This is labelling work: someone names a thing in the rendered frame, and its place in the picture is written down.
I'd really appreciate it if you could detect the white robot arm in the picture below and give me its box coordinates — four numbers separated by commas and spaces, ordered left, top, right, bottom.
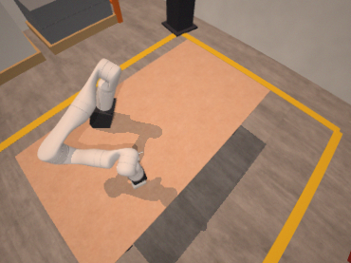
37, 59, 141, 178

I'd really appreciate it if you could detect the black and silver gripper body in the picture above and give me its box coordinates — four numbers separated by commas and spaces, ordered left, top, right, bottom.
128, 166, 147, 185

